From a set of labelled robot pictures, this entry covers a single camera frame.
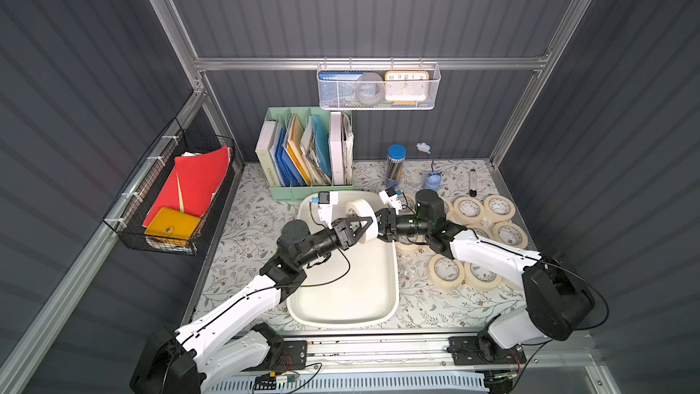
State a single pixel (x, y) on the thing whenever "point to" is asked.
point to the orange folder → (296, 150)
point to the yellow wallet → (171, 222)
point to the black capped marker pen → (472, 182)
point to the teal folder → (321, 127)
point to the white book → (263, 150)
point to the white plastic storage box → (357, 287)
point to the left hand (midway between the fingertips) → (368, 223)
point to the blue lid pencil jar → (395, 169)
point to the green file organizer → (306, 150)
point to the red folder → (192, 183)
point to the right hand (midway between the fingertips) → (369, 226)
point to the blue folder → (287, 171)
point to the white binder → (336, 148)
